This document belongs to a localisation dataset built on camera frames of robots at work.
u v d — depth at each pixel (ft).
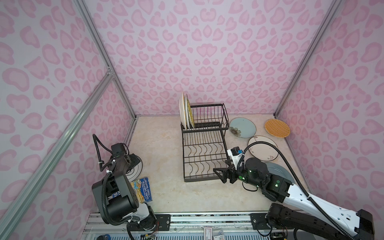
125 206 1.44
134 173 2.96
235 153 2.00
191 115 2.99
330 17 2.36
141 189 2.68
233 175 2.03
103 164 2.17
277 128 3.63
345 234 1.28
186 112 2.40
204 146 3.30
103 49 2.70
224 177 2.05
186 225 2.39
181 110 2.45
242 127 3.65
